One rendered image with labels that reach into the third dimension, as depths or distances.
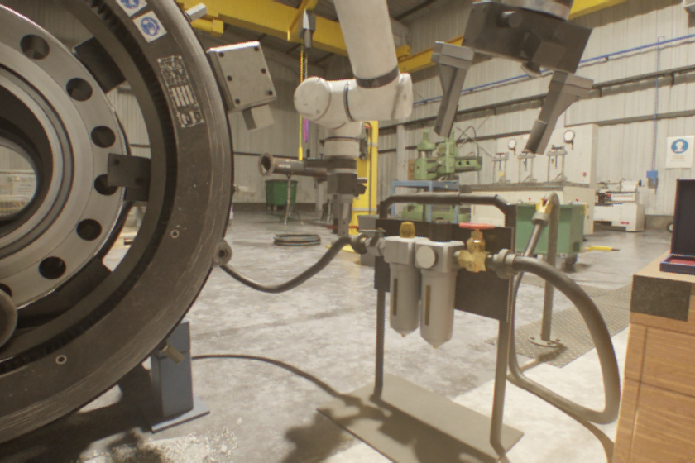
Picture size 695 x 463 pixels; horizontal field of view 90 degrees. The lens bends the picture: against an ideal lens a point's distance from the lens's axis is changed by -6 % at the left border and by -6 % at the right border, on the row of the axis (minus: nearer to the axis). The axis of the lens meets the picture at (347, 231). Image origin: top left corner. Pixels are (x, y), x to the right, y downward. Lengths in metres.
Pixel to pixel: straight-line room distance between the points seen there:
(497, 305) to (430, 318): 0.14
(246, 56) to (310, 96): 0.16
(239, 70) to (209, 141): 0.15
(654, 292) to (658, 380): 0.10
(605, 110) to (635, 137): 1.02
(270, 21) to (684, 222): 12.99
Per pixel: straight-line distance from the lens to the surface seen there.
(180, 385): 1.06
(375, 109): 0.77
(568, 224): 3.34
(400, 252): 0.88
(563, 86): 0.53
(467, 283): 0.88
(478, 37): 0.47
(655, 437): 0.60
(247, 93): 0.70
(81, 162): 0.70
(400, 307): 0.91
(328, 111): 0.80
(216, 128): 0.63
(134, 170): 0.71
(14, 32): 0.74
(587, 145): 6.61
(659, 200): 10.77
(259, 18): 13.21
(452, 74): 0.48
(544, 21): 0.50
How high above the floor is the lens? 0.55
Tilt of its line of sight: 5 degrees down
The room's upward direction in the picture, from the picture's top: 1 degrees clockwise
